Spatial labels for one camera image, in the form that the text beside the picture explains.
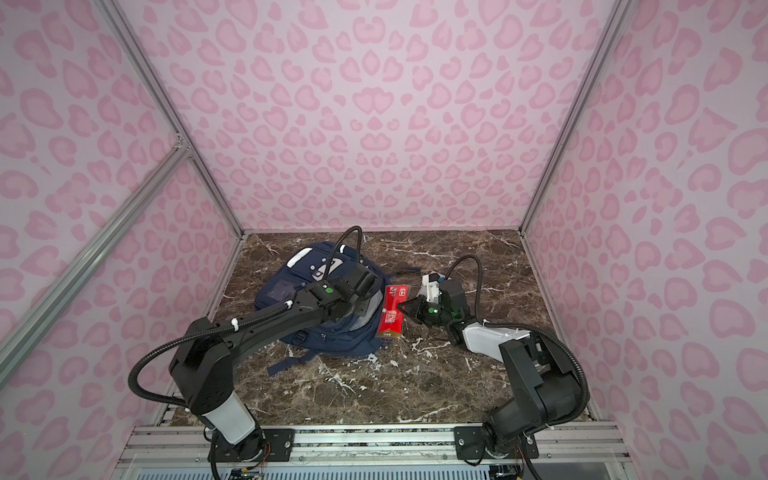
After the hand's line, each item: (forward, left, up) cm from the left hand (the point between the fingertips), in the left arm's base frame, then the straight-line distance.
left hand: (359, 291), depth 86 cm
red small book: (-6, -9, -5) cm, 12 cm away
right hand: (-4, -11, -2) cm, 12 cm away
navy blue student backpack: (-11, +7, -4) cm, 14 cm away
